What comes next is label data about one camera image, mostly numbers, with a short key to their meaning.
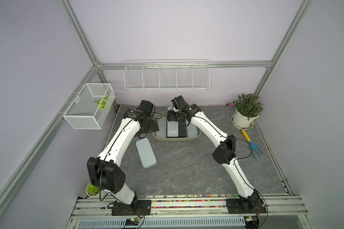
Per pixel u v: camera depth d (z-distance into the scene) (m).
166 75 0.99
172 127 0.89
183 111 0.69
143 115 0.57
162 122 1.02
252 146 0.96
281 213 0.73
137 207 0.72
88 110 0.81
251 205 0.64
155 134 0.98
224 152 0.60
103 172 0.42
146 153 0.91
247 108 0.93
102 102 0.81
